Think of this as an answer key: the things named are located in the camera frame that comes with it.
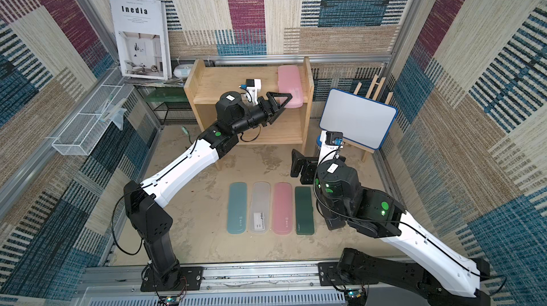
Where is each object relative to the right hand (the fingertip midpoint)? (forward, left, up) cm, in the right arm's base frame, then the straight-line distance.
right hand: (307, 151), depth 60 cm
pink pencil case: (0, +7, -40) cm, 40 cm away
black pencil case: (-7, -13, -36) cm, 40 cm away
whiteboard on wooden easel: (+28, -28, -18) cm, 44 cm away
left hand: (+16, +5, +5) cm, 18 cm away
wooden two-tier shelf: (+27, +3, -19) cm, 33 cm away
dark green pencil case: (-2, -2, -39) cm, 39 cm away
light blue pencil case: (0, +25, -37) cm, 45 cm away
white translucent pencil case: (0, +16, -38) cm, 41 cm away
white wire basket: (+12, +73, -4) cm, 74 cm away
